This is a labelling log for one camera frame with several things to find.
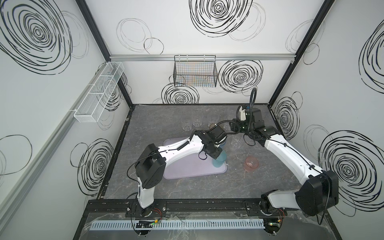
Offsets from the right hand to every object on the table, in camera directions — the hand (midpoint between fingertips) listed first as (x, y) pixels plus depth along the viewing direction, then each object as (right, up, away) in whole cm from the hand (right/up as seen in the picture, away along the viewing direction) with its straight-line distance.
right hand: (231, 122), depth 82 cm
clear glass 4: (+7, -13, +15) cm, 22 cm away
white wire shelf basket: (-82, +7, +5) cm, 82 cm away
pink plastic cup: (+14, -24, +6) cm, 29 cm away
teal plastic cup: (-7, -20, -3) cm, 21 cm away
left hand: (-8, -16, +1) cm, 18 cm away
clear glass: (-26, -1, +24) cm, 35 cm away
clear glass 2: (-18, 0, +26) cm, 32 cm away
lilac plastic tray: (-23, -26, +9) cm, 36 cm away
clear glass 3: (-8, +1, +26) cm, 28 cm away
